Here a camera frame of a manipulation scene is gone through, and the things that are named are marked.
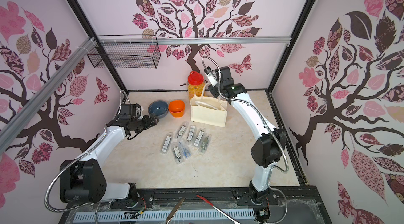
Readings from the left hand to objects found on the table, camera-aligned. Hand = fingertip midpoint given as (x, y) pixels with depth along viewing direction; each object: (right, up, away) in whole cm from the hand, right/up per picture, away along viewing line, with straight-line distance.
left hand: (153, 125), depth 87 cm
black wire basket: (-34, +51, +34) cm, 70 cm away
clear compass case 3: (+14, -16, 0) cm, 21 cm away
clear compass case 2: (+15, -5, +10) cm, 18 cm away
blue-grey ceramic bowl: (-3, +9, +19) cm, 21 cm away
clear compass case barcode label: (+21, -6, +8) cm, 23 cm away
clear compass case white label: (+26, -9, +5) cm, 28 cm away
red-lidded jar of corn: (+23, +27, +15) cm, 38 cm away
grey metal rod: (+15, -38, -17) cm, 44 cm away
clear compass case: (+7, -11, +3) cm, 14 cm away
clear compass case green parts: (+30, -12, +4) cm, 32 cm away
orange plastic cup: (+10, +9, +20) cm, 24 cm away
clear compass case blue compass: (+18, -15, +1) cm, 24 cm away
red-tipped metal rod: (+32, -34, -15) cm, 49 cm away
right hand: (+35, +24, -4) cm, 43 cm away
